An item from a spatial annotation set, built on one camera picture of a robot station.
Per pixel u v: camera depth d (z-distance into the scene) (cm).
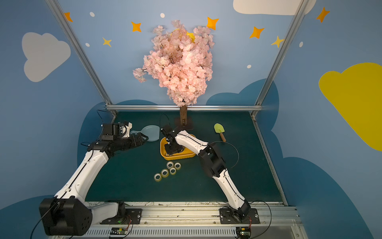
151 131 110
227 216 75
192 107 95
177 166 92
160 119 116
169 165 93
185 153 92
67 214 39
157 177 87
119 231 72
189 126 112
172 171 90
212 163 59
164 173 89
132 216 78
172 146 84
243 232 73
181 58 80
